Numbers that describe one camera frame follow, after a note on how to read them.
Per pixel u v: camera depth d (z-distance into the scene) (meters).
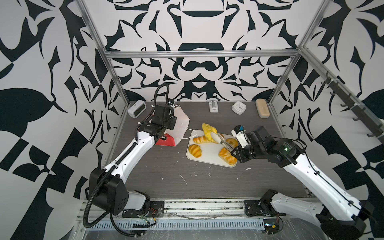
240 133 0.61
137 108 1.07
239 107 1.14
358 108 0.58
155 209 0.73
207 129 0.83
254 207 0.74
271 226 0.71
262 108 1.12
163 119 0.62
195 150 0.89
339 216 0.39
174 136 0.87
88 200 0.35
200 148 0.94
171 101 0.71
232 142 0.74
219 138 0.76
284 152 0.45
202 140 0.96
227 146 0.72
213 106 1.15
